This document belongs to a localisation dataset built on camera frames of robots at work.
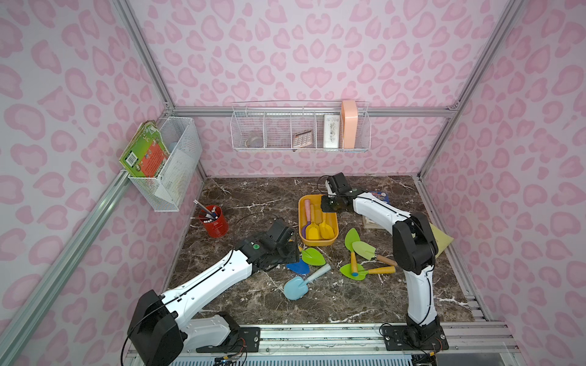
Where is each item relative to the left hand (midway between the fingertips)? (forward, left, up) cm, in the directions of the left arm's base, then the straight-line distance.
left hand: (295, 250), depth 79 cm
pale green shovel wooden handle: (+5, -29, -13) cm, 33 cm away
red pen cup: (+13, +32, -1) cm, 34 cm away
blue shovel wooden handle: (0, -1, -14) cm, 14 cm away
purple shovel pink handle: (+25, -5, -8) cm, 27 cm away
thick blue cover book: (+34, -41, -12) cm, 54 cm away
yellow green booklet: (+12, -63, -15) cm, 66 cm away
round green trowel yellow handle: (-3, -19, -12) cm, 23 cm away
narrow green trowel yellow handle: (+12, -23, -13) cm, 29 cm away
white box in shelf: (+43, -14, +18) cm, 49 cm away
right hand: (+24, -11, -5) cm, 27 cm away
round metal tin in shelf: (+40, +17, +16) cm, 46 cm away
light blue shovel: (-9, 0, -13) cm, 16 cm away
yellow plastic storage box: (+21, -15, -12) cm, 29 cm away
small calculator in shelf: (+43, -3, +15) cm, 46 cm away
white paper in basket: (+24, +45, +12) cm, 53 cm away
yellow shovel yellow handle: (+15, -7, -12) cm, 20 cm away
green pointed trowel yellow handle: (+4, -6, -14) cm, 16 cm away
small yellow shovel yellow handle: (+15, -13, -12) cm, 23 cm away
